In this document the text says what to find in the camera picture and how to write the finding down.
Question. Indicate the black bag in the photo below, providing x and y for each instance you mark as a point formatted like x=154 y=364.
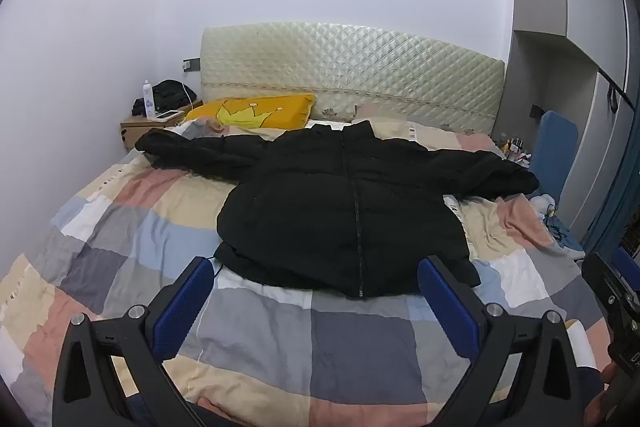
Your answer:
x=170 y=94

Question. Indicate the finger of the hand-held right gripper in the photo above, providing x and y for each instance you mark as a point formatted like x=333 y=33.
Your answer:
x=602 y=282

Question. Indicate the grey wardrobe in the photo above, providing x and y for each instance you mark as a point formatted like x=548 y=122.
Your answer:
x=590 y=32

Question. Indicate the beige pillow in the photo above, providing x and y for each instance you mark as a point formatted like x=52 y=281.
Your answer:
x=372 y=111

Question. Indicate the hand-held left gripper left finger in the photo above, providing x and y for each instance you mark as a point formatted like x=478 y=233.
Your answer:
x=182 y=307

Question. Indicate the white soft toy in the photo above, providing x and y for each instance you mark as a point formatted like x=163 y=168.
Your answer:
x=542 y=204

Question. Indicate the blue padded board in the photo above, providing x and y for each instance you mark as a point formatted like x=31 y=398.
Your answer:
x=552 y=157

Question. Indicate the white flat box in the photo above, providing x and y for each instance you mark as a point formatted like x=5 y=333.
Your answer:
x=169 y=115

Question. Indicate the cream quilted headboard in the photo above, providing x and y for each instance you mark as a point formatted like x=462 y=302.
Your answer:
x=350 y=67

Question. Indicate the brown nightstand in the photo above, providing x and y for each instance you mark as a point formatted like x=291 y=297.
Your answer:
x=131 y=134

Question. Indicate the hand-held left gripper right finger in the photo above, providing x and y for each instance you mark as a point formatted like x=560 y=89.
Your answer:
x=447 y=307

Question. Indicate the dark wall socket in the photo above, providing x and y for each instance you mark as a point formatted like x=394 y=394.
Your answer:
x=536 y=110

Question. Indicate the grey wall socket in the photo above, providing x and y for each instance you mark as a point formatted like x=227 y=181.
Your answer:
x=191 y=66

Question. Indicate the patchwork checked blanket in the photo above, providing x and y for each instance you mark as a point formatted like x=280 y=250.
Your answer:
x=350 y=347

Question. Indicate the cluster of cosmetic bottles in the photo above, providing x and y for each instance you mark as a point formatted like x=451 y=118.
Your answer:
x=515 y=149

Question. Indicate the yellow crown print pillow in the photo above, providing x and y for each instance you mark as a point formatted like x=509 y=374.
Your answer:
x=260 y=109

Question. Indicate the person's right hand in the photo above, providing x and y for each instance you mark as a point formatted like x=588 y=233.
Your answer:
x=610 y=374

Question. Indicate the white bottle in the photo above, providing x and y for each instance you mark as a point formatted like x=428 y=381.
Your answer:
x=148 y=104

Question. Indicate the black puffer jacket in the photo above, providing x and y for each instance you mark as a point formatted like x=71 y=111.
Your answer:
x=325 y=207

